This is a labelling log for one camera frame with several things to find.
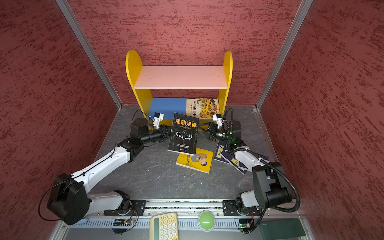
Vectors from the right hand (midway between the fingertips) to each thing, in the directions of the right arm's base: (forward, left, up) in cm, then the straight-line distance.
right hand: (197, 132), depth 77 cm
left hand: (-1, +10, +2) cm, 10 cm away
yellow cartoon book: (-7, -2, -22) cm, 23 cm away
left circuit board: (-36, +39, -25) cm, 58 cm away
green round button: (-37, -3, -21) cm, 43 cm away
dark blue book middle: (+2, -15, -22) cm, 26 cm away
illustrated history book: (+26, -5, -8) cm, 28 cm away
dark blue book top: (-6, -20, -21) cm, 30 cm away
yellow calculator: (-39, +17, -20) cm, 47 cm away
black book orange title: (-4, +7, 0) cm, 8 cm away
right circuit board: (-38, -22, -24) cm, 50 cm away
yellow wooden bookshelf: (+46, -7, -10) cm, 47 cm away
